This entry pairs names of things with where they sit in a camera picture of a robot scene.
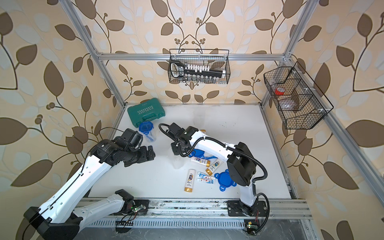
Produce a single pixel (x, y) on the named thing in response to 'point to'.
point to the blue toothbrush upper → (210, 157)
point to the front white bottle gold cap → (190, 181)
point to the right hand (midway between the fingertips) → (178, 150)
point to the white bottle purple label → (205, 162)
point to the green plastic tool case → (145, 111)
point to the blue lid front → (224, 180)
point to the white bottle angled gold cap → (211, 168)
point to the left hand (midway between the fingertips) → (146, 155)
